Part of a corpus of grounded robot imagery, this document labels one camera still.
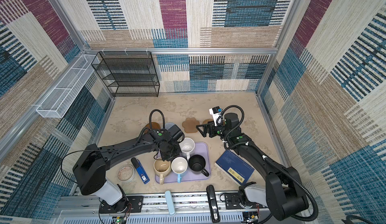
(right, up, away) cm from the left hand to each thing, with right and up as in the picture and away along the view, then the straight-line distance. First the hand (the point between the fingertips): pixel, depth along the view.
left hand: (181, 154), depth 82 cm
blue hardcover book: (+29, -8, +2) cm, 30 cm away
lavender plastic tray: (-6, -12, 0) cm, 13 cm away
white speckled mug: (+3, +2, +9) cm, 9 cm away
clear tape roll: (-30, -10, +1) cm, 32 cm away
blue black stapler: (-21, -8, -1) cm, 23 cm away
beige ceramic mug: (-11, -8, +2) cm, 13 cm away
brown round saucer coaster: (-20, +13, +21) cm, 32 cm away
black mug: (+9, -6, +3) cm, 11 cm away
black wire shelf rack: (-41, +50, +29) cm, 71 cm away
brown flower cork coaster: (+4, +14, +23) cm, 27 cm away
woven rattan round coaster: (+15, +16, +23) cm, 32 cm away
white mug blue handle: (-1, -7, +2) cm, 7 cm away
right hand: (+12, +15, 0) cm, 19 cm away
